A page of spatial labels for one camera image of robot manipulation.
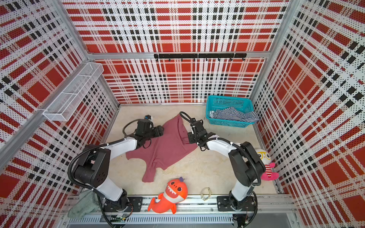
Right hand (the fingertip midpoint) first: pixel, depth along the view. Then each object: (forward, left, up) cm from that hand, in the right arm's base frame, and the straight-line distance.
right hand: (193, 134), depth 93 cm
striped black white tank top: (+23, -30, -6) cm, 39 cm away
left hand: (+4, +22, +1) cm, 22 cm away
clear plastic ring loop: (-35, -4, -6) cm, 36 cm away
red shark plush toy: (-35, +9, +1) cm, 36 cm away
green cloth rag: (-38, +57, -6) cm, 69 cm away
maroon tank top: (-6, +15, -9) cm, 19 cm away
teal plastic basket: (+41, -23, -12) cm, 48 cm away
